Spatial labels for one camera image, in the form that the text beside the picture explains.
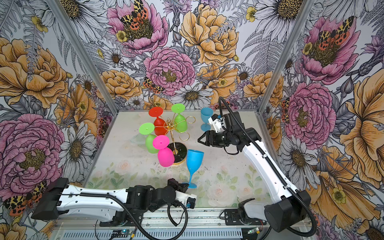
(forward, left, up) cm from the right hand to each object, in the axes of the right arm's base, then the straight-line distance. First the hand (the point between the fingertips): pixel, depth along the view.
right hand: (203, 146), depth 71 cm
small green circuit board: (-29, +38, -26) cm, 55 cm away
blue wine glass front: (+33, -4, -11) cm, 35 cm away
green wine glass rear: (+15, +11, 0) cm, 19 cm away
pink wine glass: (-2, +18, -5) cm, 19 cm away
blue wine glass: (-5, +4, -4) cm, 8 cm away
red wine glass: (+16, +23, -3) cm, 28 cm away
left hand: (-13, +10, -12) cm, 20 cm away
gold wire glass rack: (+12, +14, -23) cm, 30 cm away
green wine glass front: (+8, +26, +4) cm, 28 cm away
